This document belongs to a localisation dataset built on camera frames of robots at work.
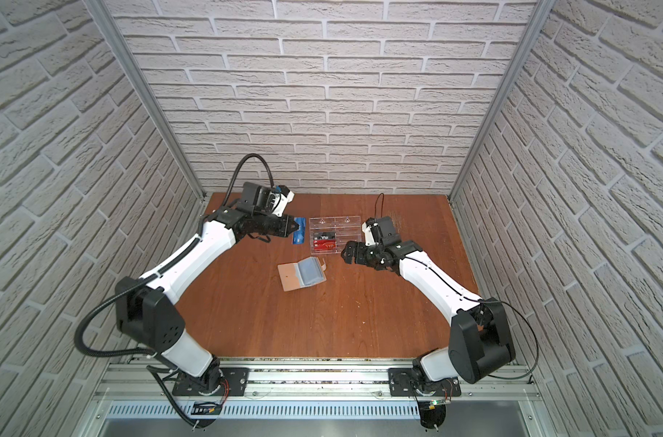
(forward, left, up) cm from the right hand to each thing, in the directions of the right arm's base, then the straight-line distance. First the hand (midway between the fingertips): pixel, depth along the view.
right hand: (359, 255), depth 85 cm
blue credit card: (+5, +19, +5) cm, 20 cm away
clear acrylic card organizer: (+20, +2, -11) cm, 22 cm away
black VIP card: (+14, +11, -8) cm, 20 cm away
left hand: (+7, +16, +9) cm, 20 cm away
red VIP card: (+12, +12, -10) cm, 20 cm away
